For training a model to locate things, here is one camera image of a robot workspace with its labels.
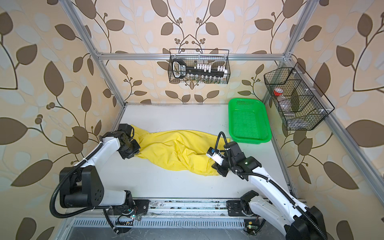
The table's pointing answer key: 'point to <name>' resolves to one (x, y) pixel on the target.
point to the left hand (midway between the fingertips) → (138, 150)
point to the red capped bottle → (278, 91)
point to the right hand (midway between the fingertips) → (215, 164)
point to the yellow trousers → (189, 150)
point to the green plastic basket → (248, 121)
